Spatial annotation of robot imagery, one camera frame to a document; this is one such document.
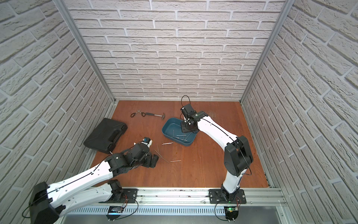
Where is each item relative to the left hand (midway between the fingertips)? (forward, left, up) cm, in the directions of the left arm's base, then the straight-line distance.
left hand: (154, 154), depth 79 cm
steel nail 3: (+12, -6, -10) cm, 17 cm away
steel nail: (+14, -19, -8) cm, 25 cm away
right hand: (+17, -20, +3) cm, 26 cm away
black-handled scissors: (+39, +23, -10) cm, 46 cm away
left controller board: (-26, +19, -11) cm, 34 cm away
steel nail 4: (0, -12, -10) cm, 15 cm away
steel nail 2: (+19, -10, -8) cm, 23 cm away
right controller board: (-27, -42, -10) cm, 51 cm away
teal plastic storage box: (+24, -9, -9) cm, 27 cm away
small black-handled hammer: (+36, -1, -10) cm, 38 cm away
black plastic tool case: (+13, +35, -4) cm, 38 cm away
